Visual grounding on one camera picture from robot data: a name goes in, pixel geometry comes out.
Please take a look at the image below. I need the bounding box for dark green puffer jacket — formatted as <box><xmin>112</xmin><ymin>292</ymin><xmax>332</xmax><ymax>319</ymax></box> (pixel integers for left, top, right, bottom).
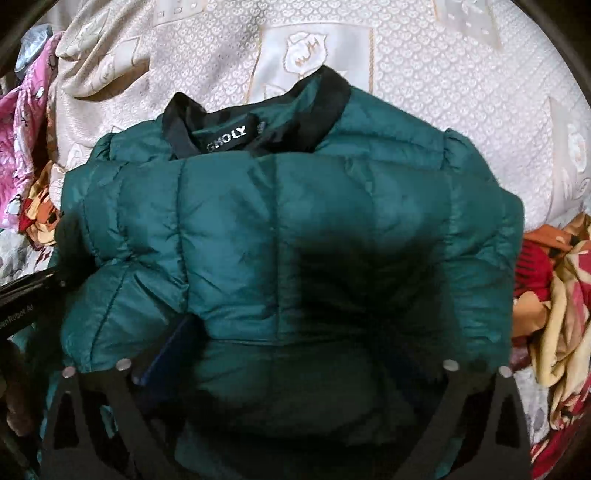
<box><xmin>29</xmin><ymin>67</ymin><xmax>524</xmax><ymax>479</ymax></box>

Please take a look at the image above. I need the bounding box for orange yellow cartoon cloth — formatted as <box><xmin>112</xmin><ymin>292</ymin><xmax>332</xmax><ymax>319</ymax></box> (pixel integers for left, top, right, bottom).
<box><xmin>18</xmin><ymin>161</ymin><xmax>62</xmax><ymax>250</ymax></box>

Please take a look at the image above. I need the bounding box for white red floral fleece blanket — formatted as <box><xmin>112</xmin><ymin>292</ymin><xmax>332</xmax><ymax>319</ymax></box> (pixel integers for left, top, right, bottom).
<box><xmin>0</xmin><ymin>227</ymin><xmax>591</xmax><ymax>480</ymax></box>

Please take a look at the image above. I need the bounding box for red yellow floral cloth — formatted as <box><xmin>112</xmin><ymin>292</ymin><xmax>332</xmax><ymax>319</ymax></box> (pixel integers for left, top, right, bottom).
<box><xmin>512</xmin><ymin>213</ymin><xmax>590</xmax><ymax>430</ymax></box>

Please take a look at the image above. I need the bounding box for pink printed pajama garment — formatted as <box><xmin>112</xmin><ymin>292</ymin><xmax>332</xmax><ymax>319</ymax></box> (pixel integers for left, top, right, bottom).
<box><xmin>0</xmin><ymin>32</ymin><xmax>62</xmax><ymax>231</ymax></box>

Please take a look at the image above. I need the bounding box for beige patterned bedspread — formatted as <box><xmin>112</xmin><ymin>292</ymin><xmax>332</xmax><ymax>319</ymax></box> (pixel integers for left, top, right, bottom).
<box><xmin>44</xmin><ymin>0</ymin><xmax>590</xmax><ymax>230</ymax></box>

